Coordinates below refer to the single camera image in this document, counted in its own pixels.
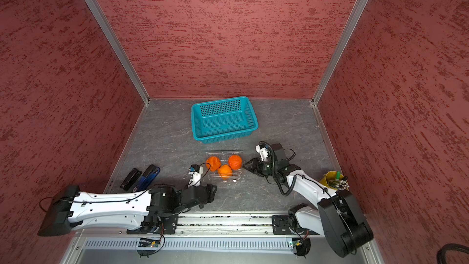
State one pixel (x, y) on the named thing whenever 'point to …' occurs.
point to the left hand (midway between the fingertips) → (209, 193)
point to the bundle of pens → (340, 184)
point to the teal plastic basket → (223, 120)
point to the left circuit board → (149, 243)
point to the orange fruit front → (225, 171)
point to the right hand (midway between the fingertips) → (244, 171)
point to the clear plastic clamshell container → (223, 156)
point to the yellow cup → (331, 175)
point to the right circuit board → (297, 242)
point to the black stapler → (130, 179)
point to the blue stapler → (149, 176)
